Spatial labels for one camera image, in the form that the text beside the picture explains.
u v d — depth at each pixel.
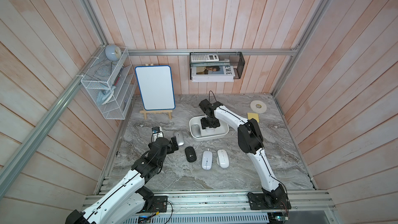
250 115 1.08
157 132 0.68
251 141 0.61
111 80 0.77
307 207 0.73
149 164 0.57
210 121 0.87
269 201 0.65
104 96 0.81
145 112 1.01
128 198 0.59
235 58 0.98
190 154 0.88
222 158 0.86
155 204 0.73
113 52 0.80
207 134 0.98
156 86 0.93
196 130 0.99
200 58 0.90
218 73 0.94
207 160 0.86
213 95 1.26
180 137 0.97
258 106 1.14
